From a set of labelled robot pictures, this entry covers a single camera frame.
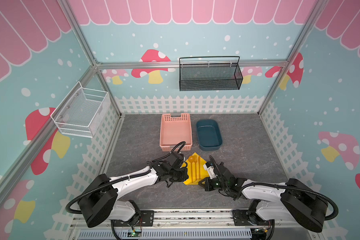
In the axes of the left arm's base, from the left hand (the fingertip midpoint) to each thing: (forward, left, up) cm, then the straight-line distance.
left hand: (188, 180), depth 81 cm
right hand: (-1, -5, -2) cm, 6 cm away
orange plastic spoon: (+15, -2, -5) cm, 16 cm away
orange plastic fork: (+11, -7, -6) cm, 14 cm away
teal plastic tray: (+37, -15, -7) cm, 41 cm away
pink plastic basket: (+38, +10, -5) cm, 40 cm away
